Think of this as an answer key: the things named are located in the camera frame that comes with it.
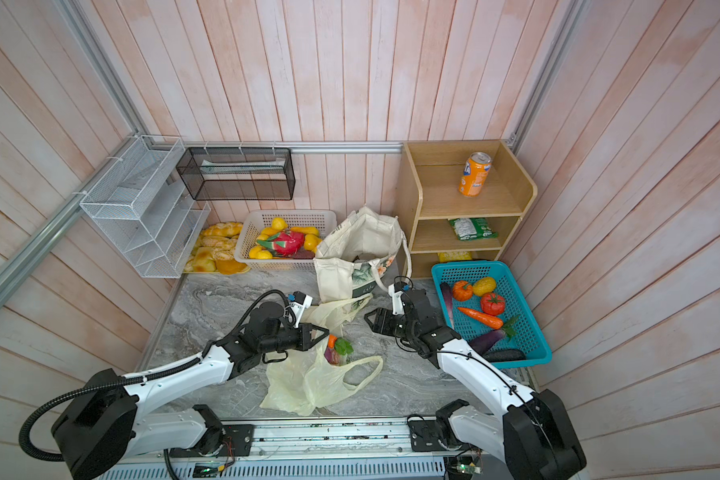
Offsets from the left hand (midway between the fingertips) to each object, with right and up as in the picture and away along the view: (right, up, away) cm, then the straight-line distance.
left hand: (328, 339), depth 78 cm
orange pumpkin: (+43, +11, +19) cm, 48 cm away
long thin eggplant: (+38, +9, +19) cm, 44 cm away
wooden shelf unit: (+38, +39, +8) cm, 55 cm away
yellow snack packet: (+44, +22, +29) cm, 57 cm away
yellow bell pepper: (+51, +12, +20) cm, 56 cm away
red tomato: (+51, +7, +14) cm, 54 cm away
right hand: (+12, +5, +5) cm, 14 cm away
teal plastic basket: (+57, +2, +10) cm, 58 cm away
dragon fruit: (-18, +27, +27) cm, 43 cm away
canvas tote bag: (+7, +24, +29) cm, 38 cm away
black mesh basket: (-35, +52, +26) cm, 68 cm away
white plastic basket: (-32, +35, +33) cm, 58 cm away
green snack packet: (+45, +31, +15) cm, 57 cm away
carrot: (+48, +2, +14) cm, 50 cm away
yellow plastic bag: (-5, -8, -7) cm, 12 cm away
